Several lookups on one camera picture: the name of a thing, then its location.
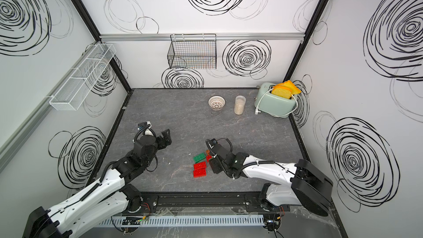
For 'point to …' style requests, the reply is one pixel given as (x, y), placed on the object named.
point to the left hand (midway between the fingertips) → (162, 132)
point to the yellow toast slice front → (282, 91)
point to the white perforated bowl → (216, 102)
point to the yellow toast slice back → (289, 85)
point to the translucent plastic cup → (239, 104)
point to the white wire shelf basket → (69, 97)
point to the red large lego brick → (200, 172)
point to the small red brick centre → (208, 157)
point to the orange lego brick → (207, 152)
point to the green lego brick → (199, 157)
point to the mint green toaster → (274, 104)
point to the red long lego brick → (199, 166)
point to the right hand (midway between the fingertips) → (215, 161)
